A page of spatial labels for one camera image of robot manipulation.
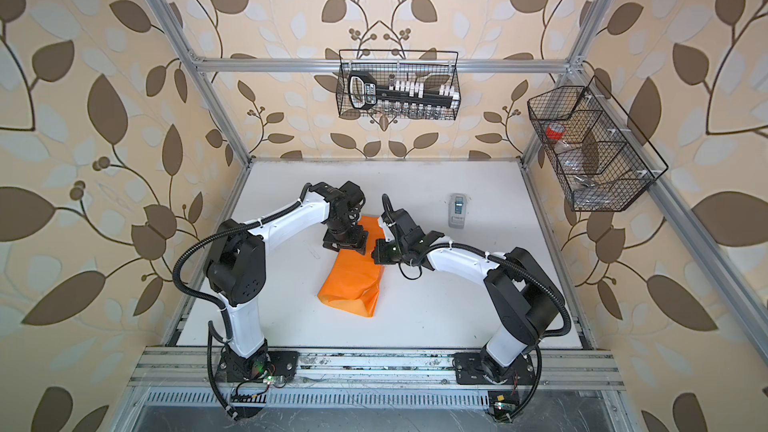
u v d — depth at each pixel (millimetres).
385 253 770
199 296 502
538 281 423
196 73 935
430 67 911
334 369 753
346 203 718
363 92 845
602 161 733
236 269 495
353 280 815
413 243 679
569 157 707
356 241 789
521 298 450
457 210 1017
